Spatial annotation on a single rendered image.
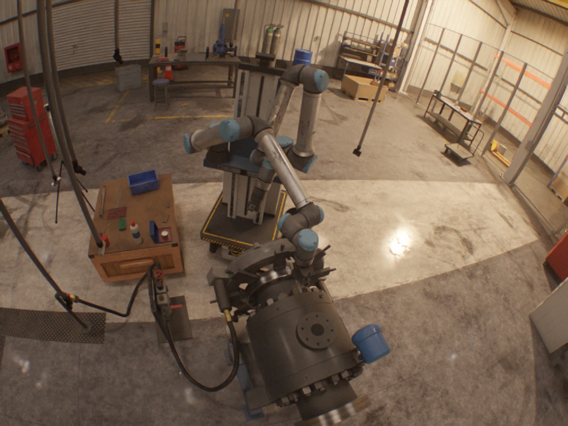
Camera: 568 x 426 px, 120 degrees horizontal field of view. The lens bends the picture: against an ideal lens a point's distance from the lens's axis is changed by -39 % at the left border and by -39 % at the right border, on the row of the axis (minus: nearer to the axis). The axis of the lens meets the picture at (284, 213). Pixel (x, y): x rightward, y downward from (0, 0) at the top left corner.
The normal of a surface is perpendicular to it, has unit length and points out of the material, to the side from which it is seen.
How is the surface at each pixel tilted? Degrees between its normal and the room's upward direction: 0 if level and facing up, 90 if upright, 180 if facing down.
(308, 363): 20
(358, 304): 0
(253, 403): 0
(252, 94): 90
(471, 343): 0
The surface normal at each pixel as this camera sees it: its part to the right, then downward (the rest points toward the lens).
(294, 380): -0.46, -0.46
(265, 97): -0.16, 0.65
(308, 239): 0.15, -0.65
